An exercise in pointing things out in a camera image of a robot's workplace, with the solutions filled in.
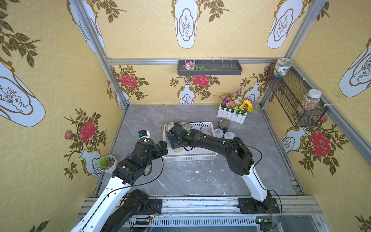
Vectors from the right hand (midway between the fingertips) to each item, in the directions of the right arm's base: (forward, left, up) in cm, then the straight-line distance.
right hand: (179, 137), depth 96 cm
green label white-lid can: (+4, -26, 0) cm, 26 cm away
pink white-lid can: (+9, -12, 0) cm, 14 cm away
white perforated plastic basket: (-9, -10, -6) cm, 15 cm away
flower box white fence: (+20, -35, +9) cm, 42 cm away
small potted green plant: (-22, +38, +7) cm, 44 cm away
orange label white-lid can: (+3, -33, 0) cm, 33 cm away
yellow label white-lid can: (-9, 0, -2) cm, 9 cm away
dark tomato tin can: (+9, -29, +3) cm, 30 cm away
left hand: (-14, +11, +15) cm, 24 cm away
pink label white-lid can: (+4, -19, +1) cm, 20 cm away
